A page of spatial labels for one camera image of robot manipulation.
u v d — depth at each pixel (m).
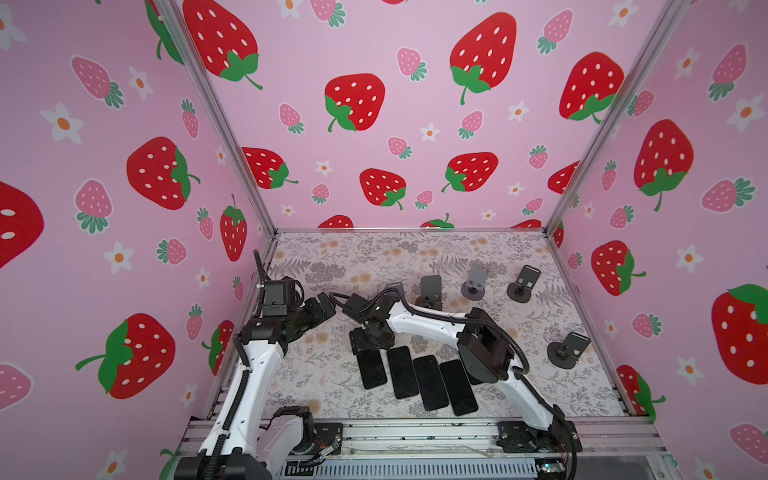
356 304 0.72
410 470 0.70
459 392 0.82
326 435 0.75
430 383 0.85
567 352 0.84
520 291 1.03
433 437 0.75
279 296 0.59
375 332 0.66
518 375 0.57
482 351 0.54
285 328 0.54
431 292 0.93
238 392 0.44
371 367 0.86
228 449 0.39
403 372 0.86
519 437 0.73
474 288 0.98
